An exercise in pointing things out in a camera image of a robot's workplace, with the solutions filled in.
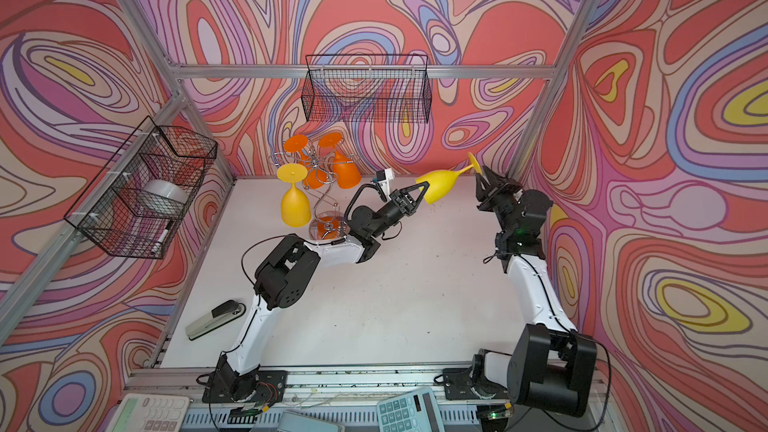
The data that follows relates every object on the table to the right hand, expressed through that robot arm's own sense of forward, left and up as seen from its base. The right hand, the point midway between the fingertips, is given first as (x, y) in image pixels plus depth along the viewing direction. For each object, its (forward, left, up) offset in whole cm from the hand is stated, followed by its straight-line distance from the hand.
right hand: (479, 169), depth 74 cm
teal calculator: (-47, +19, -32) cm, 60 cm away
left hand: (-3, +12, -4) cm, 13 cm away
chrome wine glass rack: (+6, +42, -3) cm, 43 cm away
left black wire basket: (-7, +83, 0) cm, 83 cm away
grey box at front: (-48, +46, -30) cm, 73 cm away
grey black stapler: (-24, +70, -29) cm, 80 cm away
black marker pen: (-12, +79, -8) cm, 80 cm away
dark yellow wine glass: (-3, +48, -8) cm, 49 cm away
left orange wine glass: (+16, +50, -3) cm, 52 cm away
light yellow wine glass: (+1, +9, -6) cm, 10 cm away
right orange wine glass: (+14, +36, -13) cm, 40 cm away
